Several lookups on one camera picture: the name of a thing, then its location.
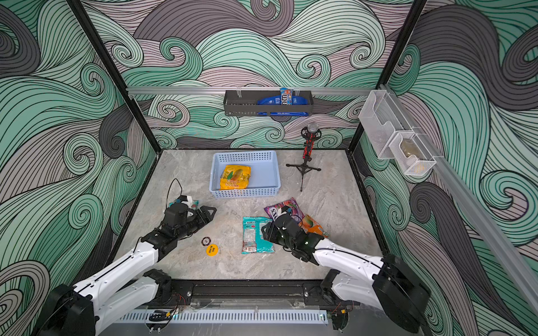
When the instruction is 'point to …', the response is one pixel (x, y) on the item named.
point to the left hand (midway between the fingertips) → (212, 210)
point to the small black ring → (206, 241)
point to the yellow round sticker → (212, 250)
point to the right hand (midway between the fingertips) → (267, 230)
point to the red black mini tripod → (309, 133)
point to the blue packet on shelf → (297, 100)
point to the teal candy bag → (253, 239)
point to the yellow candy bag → (234, 177)
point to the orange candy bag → (310, 226)
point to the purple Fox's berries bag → (290, 206)
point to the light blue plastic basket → (265, 179)
